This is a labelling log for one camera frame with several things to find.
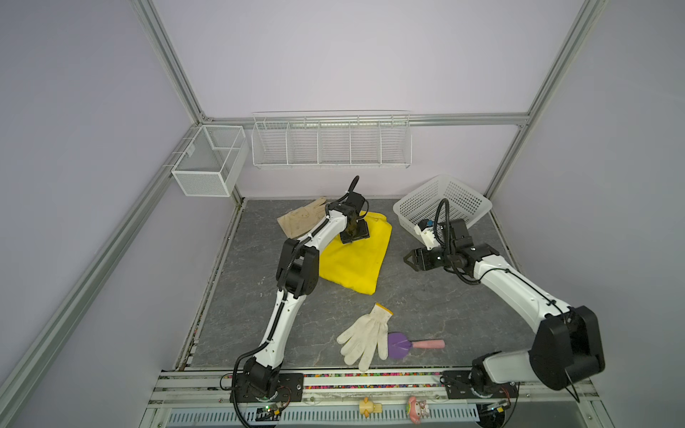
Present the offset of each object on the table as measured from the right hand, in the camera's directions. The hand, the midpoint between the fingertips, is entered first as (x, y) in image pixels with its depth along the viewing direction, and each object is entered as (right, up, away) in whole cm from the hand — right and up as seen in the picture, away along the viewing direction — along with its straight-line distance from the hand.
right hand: (413, 255), depth 86 cm
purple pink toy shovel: (-6, -26, -7) cm, 28 cm away
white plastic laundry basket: (+29, +19, +28) cm, 44 cm away
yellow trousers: (-18, -5, +10) cm, 21 cm away
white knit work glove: (-17, -26, -3) cm, 31 cm away
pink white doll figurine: (-3, -38, -18) cm, 42 cm away
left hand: (-15, +5, +17) cm, 24 cm away
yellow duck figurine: (-16, -37, -18) cm, 44 cm away
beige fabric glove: (-43, +11, +27) cm, 52 cm away
